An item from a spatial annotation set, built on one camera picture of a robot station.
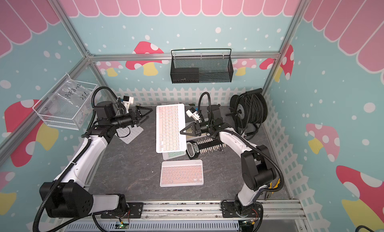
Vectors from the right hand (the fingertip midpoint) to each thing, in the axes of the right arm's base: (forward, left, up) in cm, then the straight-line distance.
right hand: (182, 133), depth 73 cm
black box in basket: (+35, -1, +10) cm, 37 cm away
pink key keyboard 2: (-11, +2, -24) cm, 27 cm away
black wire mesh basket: (+50, -10, +8) cm, 51 cm away
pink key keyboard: (+6, +6, +3) cm, 9 cm away
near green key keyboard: (+1, +10, -25) cm, 28 cm away
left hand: (+7, +15, +6) cm, 18 cm away
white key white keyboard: (-3, +25, +4) cm, 25 cm away
